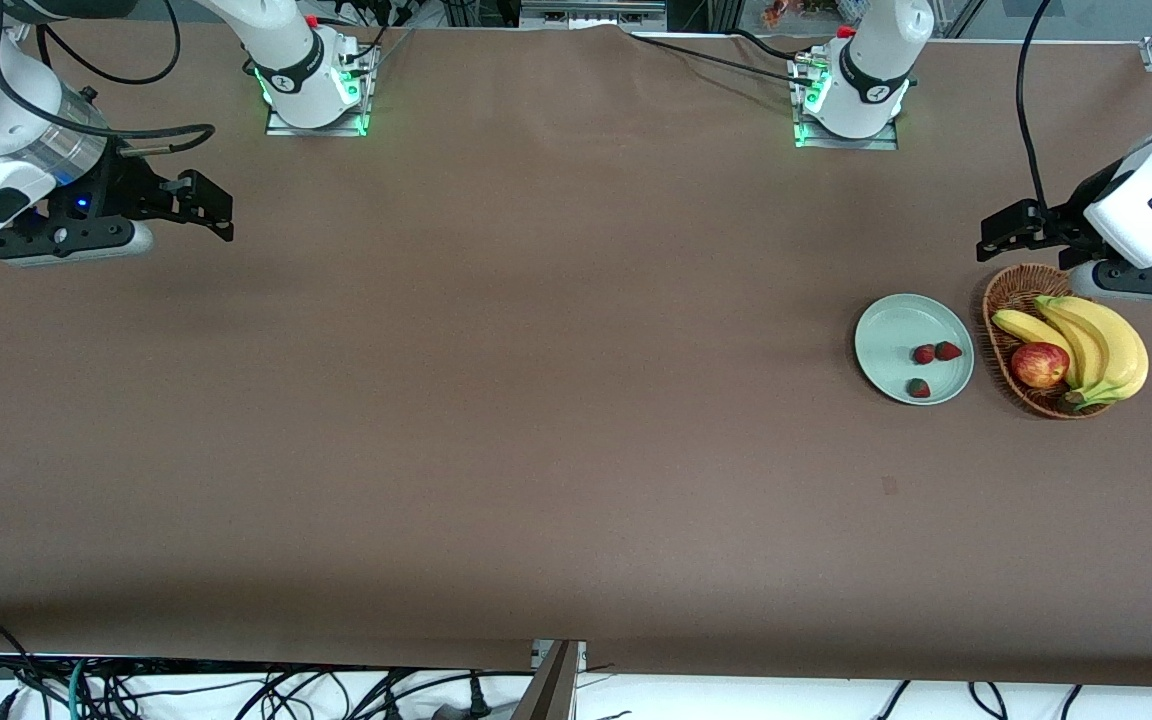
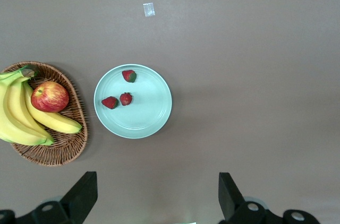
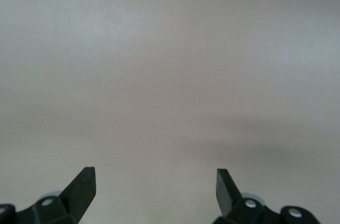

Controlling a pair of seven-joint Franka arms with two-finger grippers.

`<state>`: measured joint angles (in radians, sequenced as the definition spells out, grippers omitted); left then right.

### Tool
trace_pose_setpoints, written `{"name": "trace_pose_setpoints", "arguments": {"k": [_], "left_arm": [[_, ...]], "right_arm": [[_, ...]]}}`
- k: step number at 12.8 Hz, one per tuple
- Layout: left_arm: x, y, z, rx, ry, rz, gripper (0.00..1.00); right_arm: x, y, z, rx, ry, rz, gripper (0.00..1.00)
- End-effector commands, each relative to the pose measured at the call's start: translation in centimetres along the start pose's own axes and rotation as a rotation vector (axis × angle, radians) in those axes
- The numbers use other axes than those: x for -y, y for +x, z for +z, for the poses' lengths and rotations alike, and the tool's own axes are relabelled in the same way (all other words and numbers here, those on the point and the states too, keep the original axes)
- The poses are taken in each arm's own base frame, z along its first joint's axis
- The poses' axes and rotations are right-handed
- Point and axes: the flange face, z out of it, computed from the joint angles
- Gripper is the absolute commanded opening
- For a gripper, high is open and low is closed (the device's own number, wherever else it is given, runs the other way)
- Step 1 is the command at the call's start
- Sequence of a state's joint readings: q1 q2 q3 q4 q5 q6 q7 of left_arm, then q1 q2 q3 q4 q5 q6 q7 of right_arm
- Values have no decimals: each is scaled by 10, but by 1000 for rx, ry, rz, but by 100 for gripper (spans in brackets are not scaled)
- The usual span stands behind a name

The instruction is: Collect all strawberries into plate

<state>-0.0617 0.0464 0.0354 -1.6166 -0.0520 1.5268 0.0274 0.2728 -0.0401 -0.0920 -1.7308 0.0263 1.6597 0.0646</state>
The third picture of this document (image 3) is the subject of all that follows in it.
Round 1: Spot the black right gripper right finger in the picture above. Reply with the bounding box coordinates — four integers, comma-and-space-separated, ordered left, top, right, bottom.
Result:
212, 168, 319, 224

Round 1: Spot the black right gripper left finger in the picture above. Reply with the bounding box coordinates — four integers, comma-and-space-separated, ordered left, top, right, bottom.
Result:
0, 167, 96, 224

